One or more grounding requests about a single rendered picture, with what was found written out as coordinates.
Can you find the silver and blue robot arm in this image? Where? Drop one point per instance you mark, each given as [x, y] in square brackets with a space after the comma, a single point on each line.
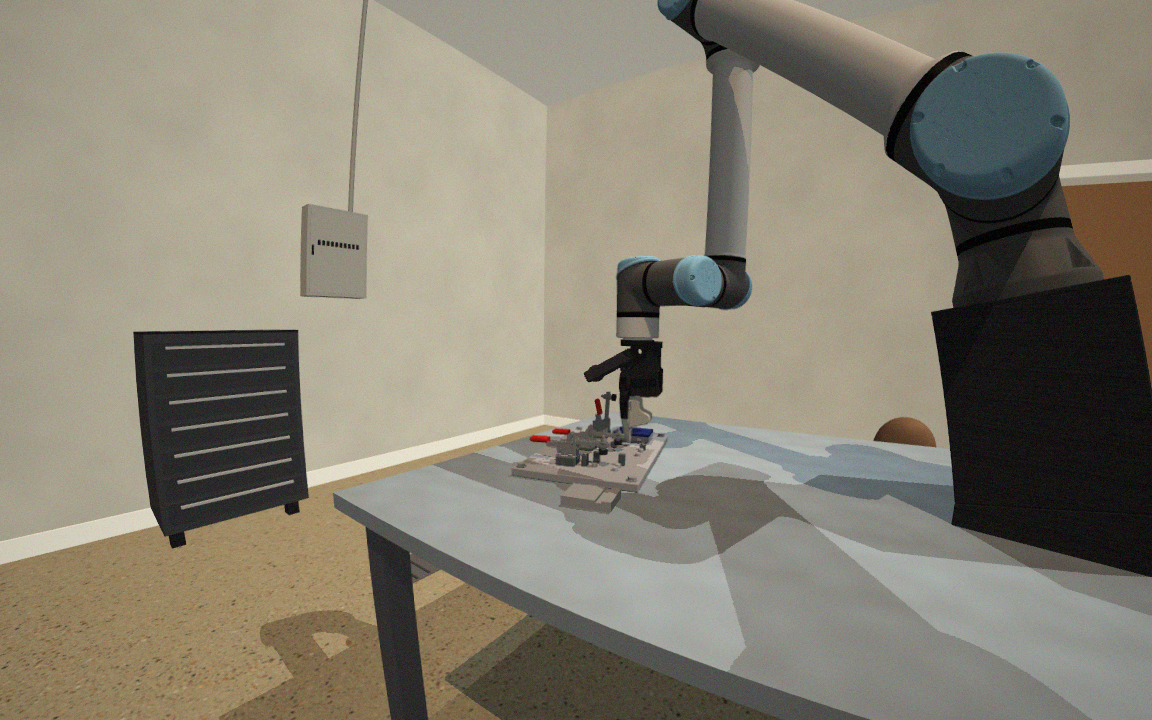
[989, 130]

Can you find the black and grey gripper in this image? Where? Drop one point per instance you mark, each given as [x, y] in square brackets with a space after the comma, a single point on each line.
[644, 366]

